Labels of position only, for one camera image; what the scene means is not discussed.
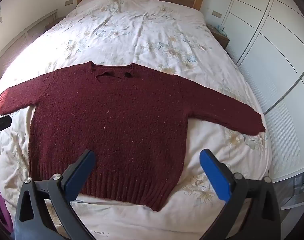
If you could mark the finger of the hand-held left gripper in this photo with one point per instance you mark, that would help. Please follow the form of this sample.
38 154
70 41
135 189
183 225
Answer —
1 123

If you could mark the white floral bed duvet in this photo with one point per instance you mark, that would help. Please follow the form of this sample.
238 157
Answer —
132 37

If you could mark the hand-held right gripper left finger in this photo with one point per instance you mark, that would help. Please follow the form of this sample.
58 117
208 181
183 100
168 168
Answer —
79 173

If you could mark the beige wall socket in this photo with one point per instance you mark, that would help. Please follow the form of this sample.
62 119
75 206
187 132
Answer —
216 14
68 2

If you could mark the wooden nightstand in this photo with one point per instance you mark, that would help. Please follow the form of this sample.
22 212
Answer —
223 38

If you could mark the maroon knit sweater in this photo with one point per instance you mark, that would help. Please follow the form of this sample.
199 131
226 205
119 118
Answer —
111 125

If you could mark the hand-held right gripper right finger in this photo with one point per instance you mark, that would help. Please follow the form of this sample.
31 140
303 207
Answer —
215 173

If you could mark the wooden radiator cover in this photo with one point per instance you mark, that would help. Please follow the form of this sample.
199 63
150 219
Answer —
24 35

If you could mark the white wardrobe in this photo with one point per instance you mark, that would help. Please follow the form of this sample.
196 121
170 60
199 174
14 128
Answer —
274 55

